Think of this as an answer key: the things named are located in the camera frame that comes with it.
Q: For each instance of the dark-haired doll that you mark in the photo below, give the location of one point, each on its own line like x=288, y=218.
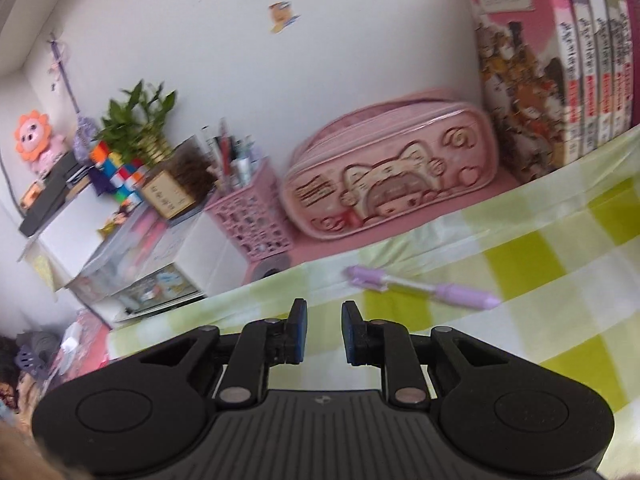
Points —
x=10, y=370

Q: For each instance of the colourful twisted puzzle cube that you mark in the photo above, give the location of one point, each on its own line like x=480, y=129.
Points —
x=117, y=172

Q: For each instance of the grey round coaster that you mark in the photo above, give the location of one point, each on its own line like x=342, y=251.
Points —
x=270, y=267

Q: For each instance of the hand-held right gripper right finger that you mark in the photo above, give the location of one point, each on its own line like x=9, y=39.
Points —
x=348, y=340

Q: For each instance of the bamboo plant in glass pot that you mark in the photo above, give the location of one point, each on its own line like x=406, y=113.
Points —
x=155, y=150

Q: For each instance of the orange animal wall sticker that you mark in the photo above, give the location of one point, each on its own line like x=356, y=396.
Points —
x=282, y=15

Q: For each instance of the small figurine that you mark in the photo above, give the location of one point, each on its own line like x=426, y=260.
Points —
x=114, y=222

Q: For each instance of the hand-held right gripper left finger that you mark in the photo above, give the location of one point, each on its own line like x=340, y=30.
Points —
x=301, y=335

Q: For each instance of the pink cat-cover book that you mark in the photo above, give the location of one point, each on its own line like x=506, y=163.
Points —
x=520, y=100

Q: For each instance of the white-topped spine book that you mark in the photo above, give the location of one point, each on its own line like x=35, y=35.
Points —
x=621, y=55

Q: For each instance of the white desktop drawer unit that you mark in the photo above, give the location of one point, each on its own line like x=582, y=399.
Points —
x=65, y=240

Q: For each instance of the clear cartoon-print drawer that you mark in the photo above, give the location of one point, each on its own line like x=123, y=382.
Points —
x=150, y=290

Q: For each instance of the clear storage box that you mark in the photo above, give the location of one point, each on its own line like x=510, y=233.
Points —
x=135, y=240

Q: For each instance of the purple retractable pen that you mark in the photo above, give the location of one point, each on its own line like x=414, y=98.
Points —
x=425, y=287

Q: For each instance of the red-topped spine book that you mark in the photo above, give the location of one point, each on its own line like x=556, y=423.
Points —
x=632, y=45

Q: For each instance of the pink cartoon pencil case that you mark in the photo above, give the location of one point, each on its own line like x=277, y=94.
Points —
x=390, y=180

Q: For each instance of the green checked tablecloth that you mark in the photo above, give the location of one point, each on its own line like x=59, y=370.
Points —
x=550, y=310

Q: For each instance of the small orange block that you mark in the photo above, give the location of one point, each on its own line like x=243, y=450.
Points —
x=31, y=192

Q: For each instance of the pink flat box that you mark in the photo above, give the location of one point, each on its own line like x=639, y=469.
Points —
x=85, y=350

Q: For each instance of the grey hair claw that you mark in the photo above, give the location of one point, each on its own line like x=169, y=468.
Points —
x=27, y=355

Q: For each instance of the pink lion plush toy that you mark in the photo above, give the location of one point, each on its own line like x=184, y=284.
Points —
x=35, y=142

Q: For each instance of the bunch of pens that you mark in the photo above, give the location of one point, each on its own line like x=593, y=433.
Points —
x=232, y=155

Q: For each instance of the wall hook with ribbon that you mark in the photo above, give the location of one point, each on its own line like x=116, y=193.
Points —
x=60, y=60

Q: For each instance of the purple sachet with tassel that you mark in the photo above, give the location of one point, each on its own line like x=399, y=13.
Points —
x=85, y=135

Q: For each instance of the white charger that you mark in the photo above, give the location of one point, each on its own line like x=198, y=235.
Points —
x=70, y=337

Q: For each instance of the pink perforated pen holder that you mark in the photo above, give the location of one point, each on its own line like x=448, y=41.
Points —
x=247, y=215

